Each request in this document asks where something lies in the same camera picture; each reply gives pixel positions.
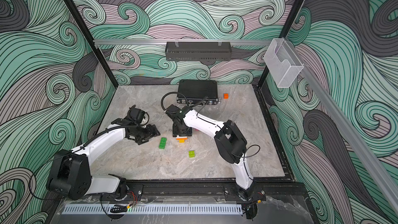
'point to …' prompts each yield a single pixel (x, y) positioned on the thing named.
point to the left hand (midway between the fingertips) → (155, 134)
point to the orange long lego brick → (181, 138)
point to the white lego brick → (178, 137)
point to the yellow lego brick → (181, 141)
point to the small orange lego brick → (225, 96)
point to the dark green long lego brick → (162, 143)
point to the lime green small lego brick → (192, 153)
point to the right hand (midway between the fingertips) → (178, 137)
